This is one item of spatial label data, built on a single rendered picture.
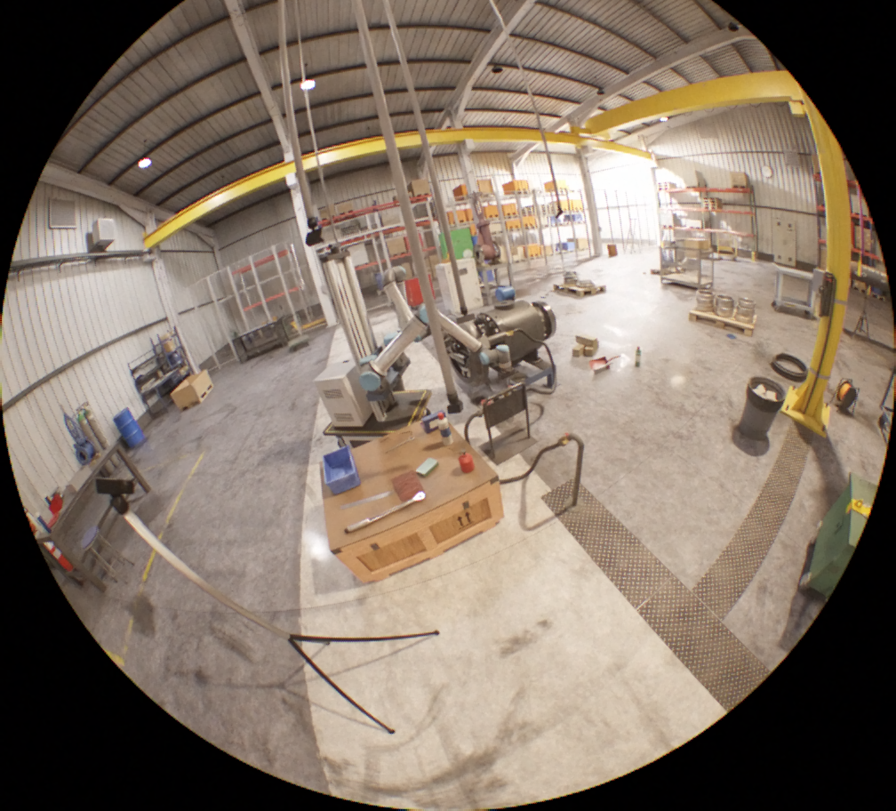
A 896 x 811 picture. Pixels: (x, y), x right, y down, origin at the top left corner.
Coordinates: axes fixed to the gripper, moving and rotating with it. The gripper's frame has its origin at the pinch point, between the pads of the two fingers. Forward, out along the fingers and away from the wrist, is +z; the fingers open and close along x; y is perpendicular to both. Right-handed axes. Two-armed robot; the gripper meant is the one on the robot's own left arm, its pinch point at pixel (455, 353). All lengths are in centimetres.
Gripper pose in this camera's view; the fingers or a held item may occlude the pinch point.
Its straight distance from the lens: 240.1
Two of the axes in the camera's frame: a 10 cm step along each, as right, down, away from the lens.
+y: 7.6, -4.1, -5.0
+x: 3.7, -3.5, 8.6
